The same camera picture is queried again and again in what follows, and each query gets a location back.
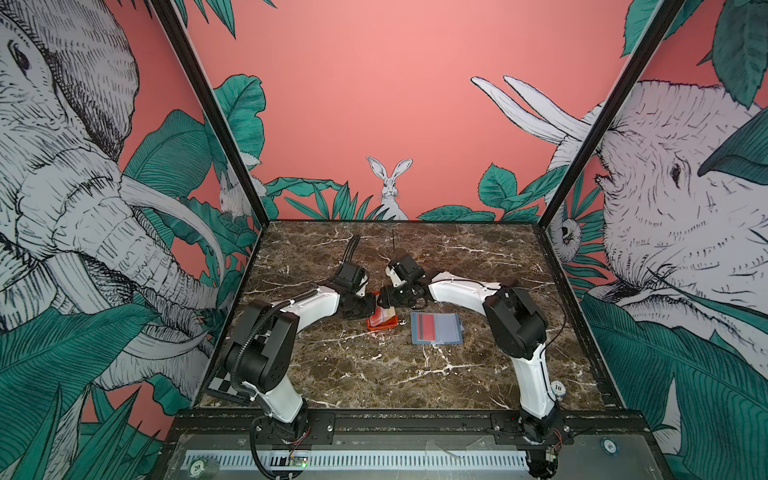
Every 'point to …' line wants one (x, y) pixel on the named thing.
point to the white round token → (558, 388)
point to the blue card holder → (436, 328)
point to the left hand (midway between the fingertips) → (377, 305)
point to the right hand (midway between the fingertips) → (381, 299)
